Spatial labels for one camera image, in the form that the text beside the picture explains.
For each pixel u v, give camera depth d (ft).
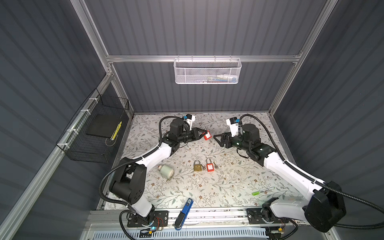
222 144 2.30
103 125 2.40
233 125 2.29
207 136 2.65
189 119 2.54
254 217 2.41
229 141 2.24
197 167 2.99
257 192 2.65
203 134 2.65
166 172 2.70
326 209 1.33
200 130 2.59
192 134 2.44
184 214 2.34
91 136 2.35
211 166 2.96
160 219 2.37
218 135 2.35
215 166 2.99
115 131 2.41
